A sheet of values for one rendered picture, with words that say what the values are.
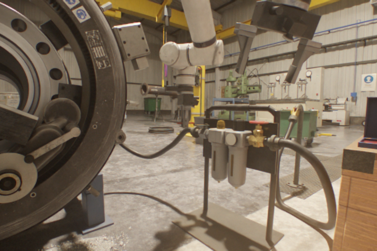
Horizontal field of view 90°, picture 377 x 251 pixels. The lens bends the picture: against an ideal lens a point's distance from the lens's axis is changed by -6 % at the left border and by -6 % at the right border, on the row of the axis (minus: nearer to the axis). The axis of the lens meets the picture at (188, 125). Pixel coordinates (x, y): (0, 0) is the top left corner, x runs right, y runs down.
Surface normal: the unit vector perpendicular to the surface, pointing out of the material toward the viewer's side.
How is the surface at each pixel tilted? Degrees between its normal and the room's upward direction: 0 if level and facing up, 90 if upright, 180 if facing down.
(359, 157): 90
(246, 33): 113
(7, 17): 90
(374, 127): 84
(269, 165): 90
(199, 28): 137
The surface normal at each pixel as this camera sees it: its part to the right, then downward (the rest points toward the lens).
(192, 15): -0.36, 0.77
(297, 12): 0.09, 0.47
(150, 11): 0.59, 0.08
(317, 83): -0.90, 0.02
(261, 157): -0.74, 0.04
